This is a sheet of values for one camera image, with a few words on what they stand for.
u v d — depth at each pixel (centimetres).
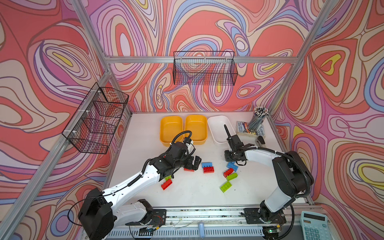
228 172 86
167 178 85
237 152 69
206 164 88
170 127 107
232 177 85
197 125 105
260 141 98
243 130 105
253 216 73
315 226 69
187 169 90
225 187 82
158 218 72
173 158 58
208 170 88
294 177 46
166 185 82
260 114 93
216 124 107
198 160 70
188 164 69
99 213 38
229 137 76
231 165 91
